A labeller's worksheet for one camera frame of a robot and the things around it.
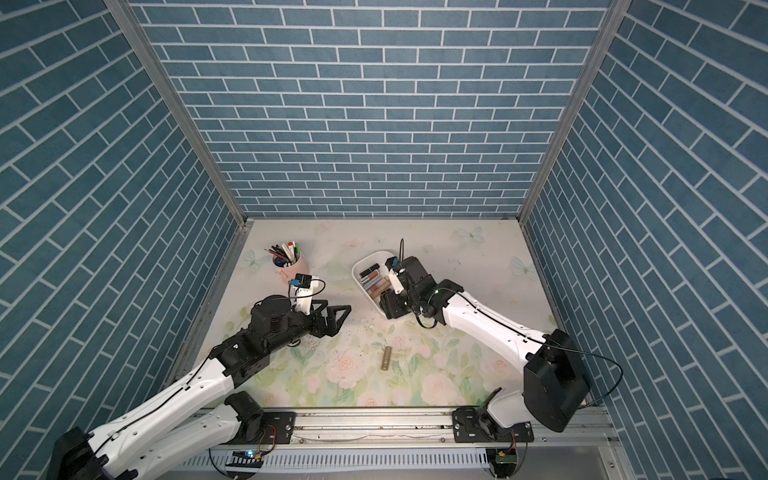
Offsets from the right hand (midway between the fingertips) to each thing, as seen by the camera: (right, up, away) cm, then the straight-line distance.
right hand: (391, 301), depth 82 cm
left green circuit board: (-36, -37, -10) cm, 52 cm away
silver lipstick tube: (-8, +3, +17) cm, 19 cm away
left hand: (-11, -1, -8) cm, 14 cm away
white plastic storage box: (-9, +10, +20) cm, 24 cm away
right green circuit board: (+28, -38, -10) cm, 48 cm away
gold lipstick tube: (-2, -17, +2) cm, 17 cm away
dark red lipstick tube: (-9, +6, +20) cm, 23 cm away
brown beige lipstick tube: (-4, +1, +17) cm, 17 cm away
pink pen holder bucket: (-33, +7, +11) cm, 35 cm away
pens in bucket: (-35, +13, +14) cm, 40 cm away
